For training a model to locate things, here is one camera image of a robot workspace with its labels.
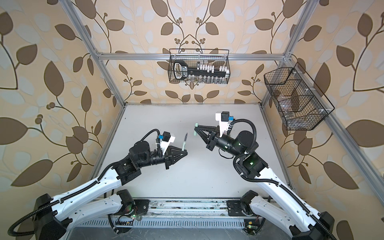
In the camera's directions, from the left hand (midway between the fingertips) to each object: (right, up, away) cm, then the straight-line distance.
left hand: (186, 153), depth 64 cm
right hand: (+4, +10, -6) cm, 13 cm away
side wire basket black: (+56, +22, +10) cm, 61 cm away
